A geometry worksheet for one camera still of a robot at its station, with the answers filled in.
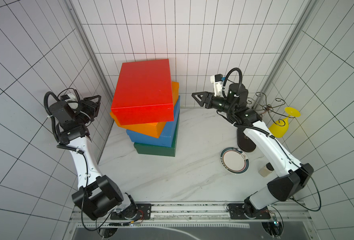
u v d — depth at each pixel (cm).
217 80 59
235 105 52
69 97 61
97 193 43
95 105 60
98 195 43
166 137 75
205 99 59
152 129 65
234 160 91
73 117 52
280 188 49
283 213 70
